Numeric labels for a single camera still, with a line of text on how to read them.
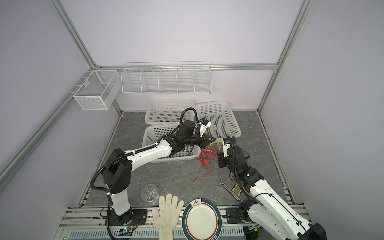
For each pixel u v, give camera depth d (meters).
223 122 1.13
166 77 0.97
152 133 1.00
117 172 0.47
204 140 0.71
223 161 0.70
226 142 0.68
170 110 1.20
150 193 0.81
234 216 0.73
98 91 0.97
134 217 0.74
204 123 0.72
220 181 0.85
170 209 0.76
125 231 0.72
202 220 0.73
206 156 0.83
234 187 0.82
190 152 0.77
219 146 0.83
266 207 0.49
